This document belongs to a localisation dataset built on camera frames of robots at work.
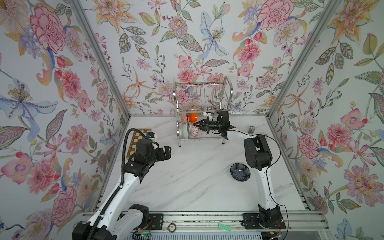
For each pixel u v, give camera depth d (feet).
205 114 3.14
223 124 2.82
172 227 2.37
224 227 2.35
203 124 2.96
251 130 3.52
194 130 3.05
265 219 2.14
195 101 3.79
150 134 2.31
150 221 2.36
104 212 1.37
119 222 1.76
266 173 2.06
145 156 1.94
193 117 3.47
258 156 2.03
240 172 2.93
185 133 3.13
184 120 3.36
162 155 2.31
